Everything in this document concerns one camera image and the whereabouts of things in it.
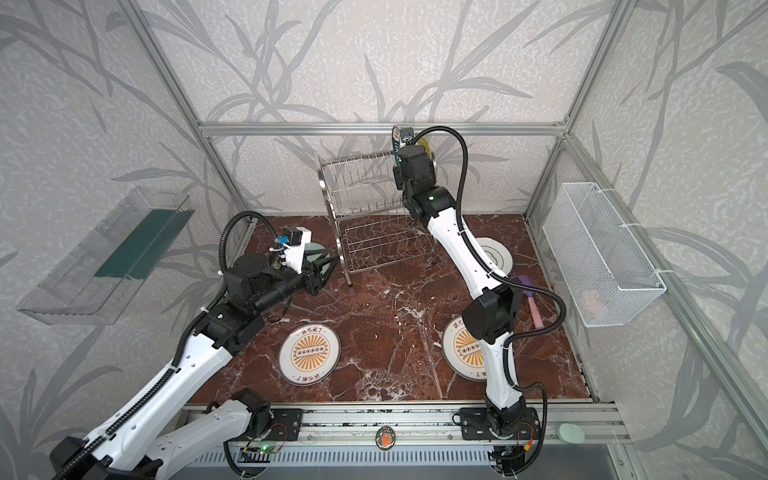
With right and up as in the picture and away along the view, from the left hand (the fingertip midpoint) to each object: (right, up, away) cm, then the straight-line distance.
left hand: (337, 249), depth 68 cm
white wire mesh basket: (+58, -6, -7) cm, 58 cm away
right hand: (+19, +26, +13) cm, 35 cm away
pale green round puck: (+55, -44, +3) cm, 71 cm away
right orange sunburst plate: (+32, -30, +17) cm, 47 cm away
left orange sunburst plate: (-12, -31, +17) cm, 37 cm away
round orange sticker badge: (+11, -46, +4) cm, 48 cm away
